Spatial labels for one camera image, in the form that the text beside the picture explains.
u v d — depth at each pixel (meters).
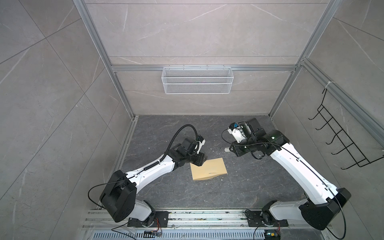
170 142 0.60
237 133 0.65
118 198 0.41
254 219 0.73
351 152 0.62
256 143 0.47
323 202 0.38
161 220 0.73
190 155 0.67
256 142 0.47
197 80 1.01
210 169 0.91
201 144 0.74
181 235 0.70
